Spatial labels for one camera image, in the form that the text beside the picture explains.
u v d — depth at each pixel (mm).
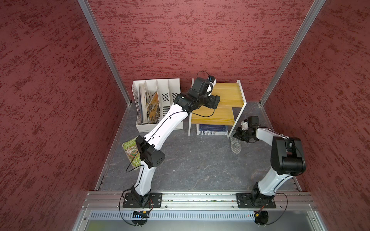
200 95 558
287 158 483
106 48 874
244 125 900
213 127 969
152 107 944
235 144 937
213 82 659
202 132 976
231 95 779
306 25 774
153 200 743
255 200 670
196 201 756
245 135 834
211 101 668
